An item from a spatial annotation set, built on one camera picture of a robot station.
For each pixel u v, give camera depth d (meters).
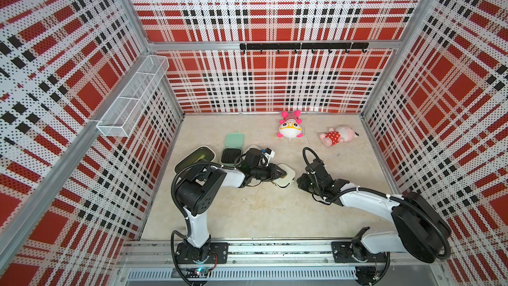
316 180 0.67
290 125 1.05
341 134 1.05
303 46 0.89
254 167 0.79
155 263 0.74
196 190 0.50
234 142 1.09
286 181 0.89
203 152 0.95
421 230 0.42
